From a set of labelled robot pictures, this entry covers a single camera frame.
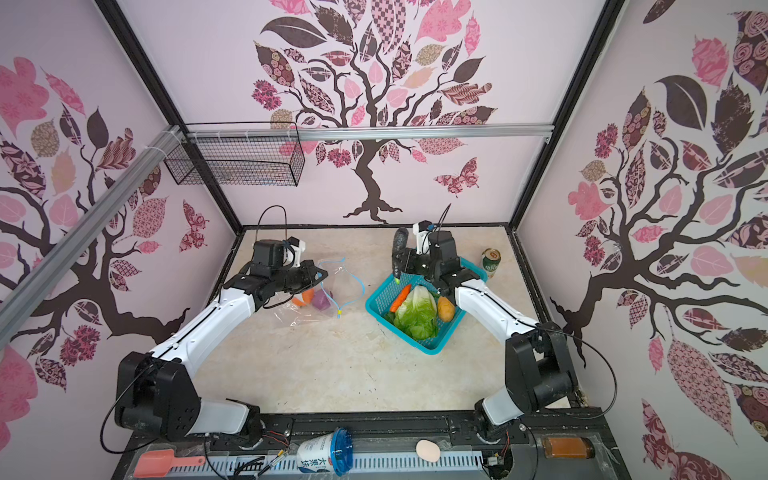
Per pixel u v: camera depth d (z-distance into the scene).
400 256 0.81
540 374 0.43
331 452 0.63
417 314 0.85
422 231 0.76
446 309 0.90
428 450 0.70
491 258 0.97
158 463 0.69
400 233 0.83
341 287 0.94
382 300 0.91
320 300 0.91
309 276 0.73
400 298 0.95
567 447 0.69
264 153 0.95
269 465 0.69
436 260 0.66
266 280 0.63
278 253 0.66
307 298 0.92
